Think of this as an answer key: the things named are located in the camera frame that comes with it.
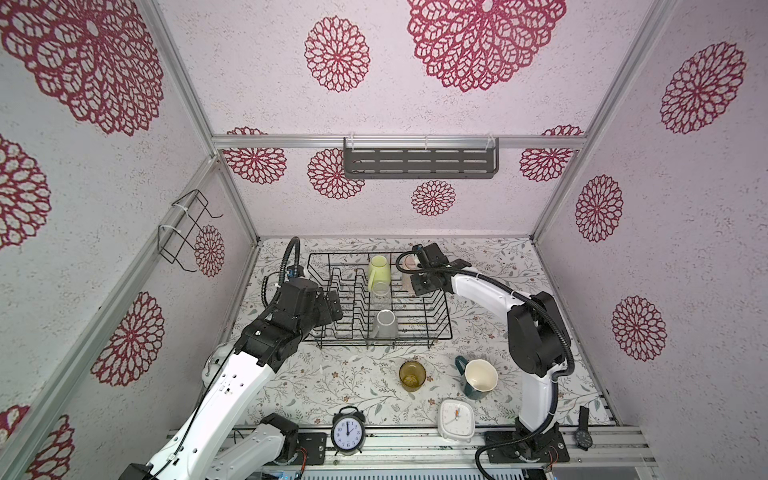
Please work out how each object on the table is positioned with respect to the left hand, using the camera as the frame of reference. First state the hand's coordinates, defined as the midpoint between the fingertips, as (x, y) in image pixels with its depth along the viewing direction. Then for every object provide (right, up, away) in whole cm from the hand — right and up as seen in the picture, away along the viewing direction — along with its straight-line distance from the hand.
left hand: (323, 304), depth 75 cm
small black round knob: (+66, -34, 0) cm, 74 cm away
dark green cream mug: (+42, -20, +6) cm, 47 cm away
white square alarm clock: (+34, -29, +1) cm, 45 cm away
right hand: (+27, +6, +21) cm, 34 cm away
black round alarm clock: (+6, -32, -1) cm, 32 cm away
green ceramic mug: (+14, +7, +22) cm, 27 cm away
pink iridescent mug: (+22, +10, +8) cm, 25 cm away
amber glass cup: (+24, -22, +10) cm, 34 cm away
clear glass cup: (+15, 0, +17) cm, 22 cm away
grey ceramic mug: (+16, -8, +8) cm, 20 cm away
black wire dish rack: (+27, -8, +22) cm, 36 cm away
